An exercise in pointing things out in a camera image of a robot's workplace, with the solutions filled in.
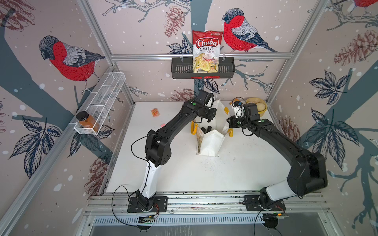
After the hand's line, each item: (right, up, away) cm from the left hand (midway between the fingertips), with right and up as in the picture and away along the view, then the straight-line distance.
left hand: (216, 112), depth 87 cm
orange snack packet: (-44, 0, +26) cm, 52 cm away
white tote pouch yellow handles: (-5, -13, -8) cm, 16 cm away
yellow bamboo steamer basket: (+39, +5, +24) cm, 46 cm away
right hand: (+6, -4, 0) cm, 8 cm away
